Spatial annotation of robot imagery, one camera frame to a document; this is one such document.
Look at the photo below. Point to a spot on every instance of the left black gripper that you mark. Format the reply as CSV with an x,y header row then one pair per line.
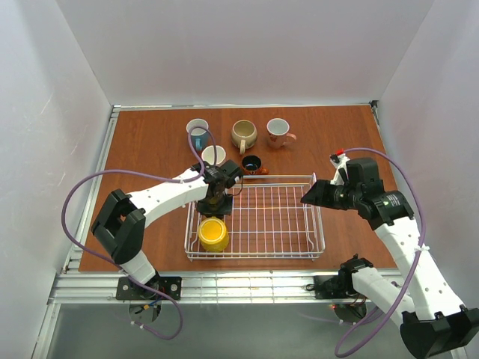
x,y
214,206

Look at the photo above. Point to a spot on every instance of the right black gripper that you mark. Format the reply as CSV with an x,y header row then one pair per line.
x,y
328,193

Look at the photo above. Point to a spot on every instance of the yellow mug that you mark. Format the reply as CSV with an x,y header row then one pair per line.
x,y
213,235

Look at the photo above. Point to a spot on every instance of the pink faceted mug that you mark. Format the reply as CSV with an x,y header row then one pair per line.
x,y
213,155

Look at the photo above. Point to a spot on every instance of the blue mug white inside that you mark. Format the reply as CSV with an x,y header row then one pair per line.
x,y
197,128

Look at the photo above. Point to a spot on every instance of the beige round mug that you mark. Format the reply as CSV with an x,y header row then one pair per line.
x,y
244,135

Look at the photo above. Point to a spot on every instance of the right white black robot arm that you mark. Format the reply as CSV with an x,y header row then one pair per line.
x,y
431,317

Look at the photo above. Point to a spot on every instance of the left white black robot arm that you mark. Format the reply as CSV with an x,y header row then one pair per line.
x,y
123,218

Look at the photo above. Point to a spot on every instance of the small dark brown cup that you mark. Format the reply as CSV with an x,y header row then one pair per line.
x,y
252,165

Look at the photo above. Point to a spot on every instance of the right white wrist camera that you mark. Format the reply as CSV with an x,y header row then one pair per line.
x,y
339,161

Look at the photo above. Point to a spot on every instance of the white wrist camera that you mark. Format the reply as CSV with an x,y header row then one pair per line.
x,y
339,161
199,168

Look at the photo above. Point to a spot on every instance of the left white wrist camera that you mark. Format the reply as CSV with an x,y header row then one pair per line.
x,y
199,168

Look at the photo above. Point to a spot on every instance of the white wire dish rack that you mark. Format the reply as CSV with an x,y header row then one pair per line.
x,y
268,221

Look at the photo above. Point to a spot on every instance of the white floral mug pink handle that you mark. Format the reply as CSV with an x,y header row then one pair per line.
x,y
279,133

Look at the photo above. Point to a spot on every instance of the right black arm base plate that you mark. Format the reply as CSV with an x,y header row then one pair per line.
x,y
332,287

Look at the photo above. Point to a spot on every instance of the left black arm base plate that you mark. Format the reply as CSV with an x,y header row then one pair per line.
x,y
149,288

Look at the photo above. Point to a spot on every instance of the aluminium table frame rail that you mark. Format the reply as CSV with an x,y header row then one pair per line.
x,y
197,287

